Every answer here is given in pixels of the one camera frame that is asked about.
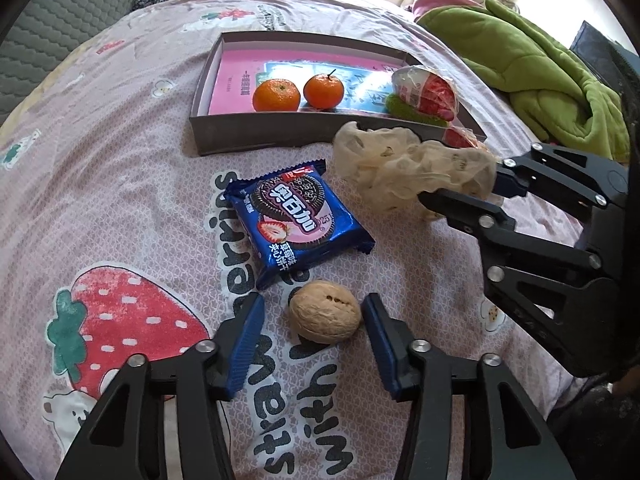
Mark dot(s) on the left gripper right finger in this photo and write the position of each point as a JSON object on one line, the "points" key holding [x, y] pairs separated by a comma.
{"points": [[505, 437]]}

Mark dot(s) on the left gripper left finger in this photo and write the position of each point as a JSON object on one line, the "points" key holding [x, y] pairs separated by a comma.
{"points": [[123, 437]]}

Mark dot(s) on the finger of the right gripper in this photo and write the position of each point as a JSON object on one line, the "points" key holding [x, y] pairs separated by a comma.
{"points": [[575, 182], [500, 239]]}

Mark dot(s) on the blue red jelly cup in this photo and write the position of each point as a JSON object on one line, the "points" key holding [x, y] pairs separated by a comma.
{"points": [[459, 137]]}

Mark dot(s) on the red white jelly cup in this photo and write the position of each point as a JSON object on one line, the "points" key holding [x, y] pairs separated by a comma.
{"points": [[418, 92]]}

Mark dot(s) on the beige fabric scrunchie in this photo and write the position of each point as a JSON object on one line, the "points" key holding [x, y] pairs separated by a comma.
{"points": [[390, 167]]}

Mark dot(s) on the brown walnut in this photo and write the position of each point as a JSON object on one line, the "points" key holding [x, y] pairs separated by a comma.
{"points": [[324, 312]]}

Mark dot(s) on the blue oreo cookie packet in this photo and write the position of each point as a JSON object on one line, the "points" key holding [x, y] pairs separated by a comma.
{"points": [[294, 220]]}

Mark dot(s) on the orange mandarin without stem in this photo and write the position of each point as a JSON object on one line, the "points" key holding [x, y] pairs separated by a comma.
{"points": [[276, 95]]}

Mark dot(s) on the green fleece blanket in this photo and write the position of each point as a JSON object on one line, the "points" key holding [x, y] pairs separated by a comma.
{"points": [[549, 87]]}

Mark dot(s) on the pink strawberry bedsheet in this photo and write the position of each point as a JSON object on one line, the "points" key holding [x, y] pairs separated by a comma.
{"points": [[115, 239]]}

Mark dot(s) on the pink pillow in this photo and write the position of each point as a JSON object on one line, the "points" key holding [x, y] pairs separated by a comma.
{"points": [[421, 7]]}

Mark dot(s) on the pink and blue book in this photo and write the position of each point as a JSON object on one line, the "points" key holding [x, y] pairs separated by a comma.
{"points": [[367, 80]]}

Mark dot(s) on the orange mandarin with stem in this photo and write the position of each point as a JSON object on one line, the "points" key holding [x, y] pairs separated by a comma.
{"points": [[324, 91]]}

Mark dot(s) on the shallow grey cardboard tray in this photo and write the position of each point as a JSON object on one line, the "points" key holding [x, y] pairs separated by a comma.
{"points": [[226, 133]]}

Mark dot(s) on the grey quilted headboard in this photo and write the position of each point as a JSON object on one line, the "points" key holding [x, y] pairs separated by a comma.
{"points": [[43, 35]]}

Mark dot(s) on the black wall television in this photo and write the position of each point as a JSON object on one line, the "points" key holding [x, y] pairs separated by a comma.
{"points": [[595, 50]]}

